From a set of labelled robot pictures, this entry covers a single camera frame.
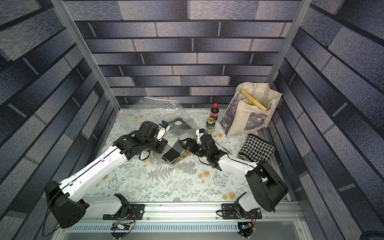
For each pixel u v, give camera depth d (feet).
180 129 3.09
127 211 2.24
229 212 2.40
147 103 3.86
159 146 2.20
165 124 2.19
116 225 2.33
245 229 2.37
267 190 1.50
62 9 2.29
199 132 2.61
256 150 3.02
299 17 2.38
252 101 2.96
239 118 3.03
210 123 3.21
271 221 2.38
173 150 2.99
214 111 3.47
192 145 2.43
